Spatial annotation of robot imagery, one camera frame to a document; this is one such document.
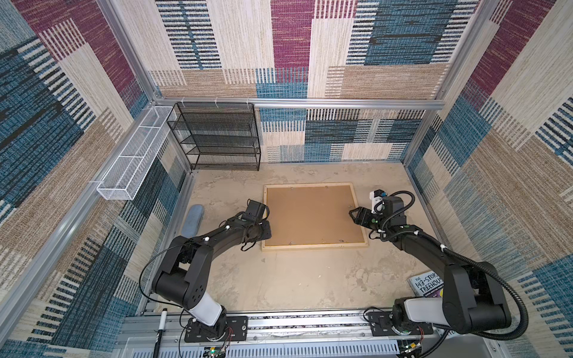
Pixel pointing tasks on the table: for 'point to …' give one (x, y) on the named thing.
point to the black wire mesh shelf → (217, 136)
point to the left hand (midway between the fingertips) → (267, 229)
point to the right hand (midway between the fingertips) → (355, 216)
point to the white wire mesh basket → (126, 171)
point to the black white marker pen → (157, 344)
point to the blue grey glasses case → (194, 215)
